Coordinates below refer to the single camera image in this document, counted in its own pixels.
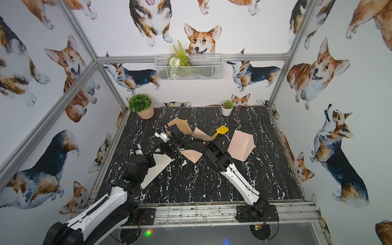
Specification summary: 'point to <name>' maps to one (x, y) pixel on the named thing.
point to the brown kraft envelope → (182, 124)
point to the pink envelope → (241, 145)
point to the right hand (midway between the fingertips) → (154, 151)
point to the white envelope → (161, 160)
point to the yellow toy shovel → (222, 130)
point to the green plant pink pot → (142, 105)
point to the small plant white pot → (227, 106)
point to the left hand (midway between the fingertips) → (152, 150)
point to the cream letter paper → (193, 155)
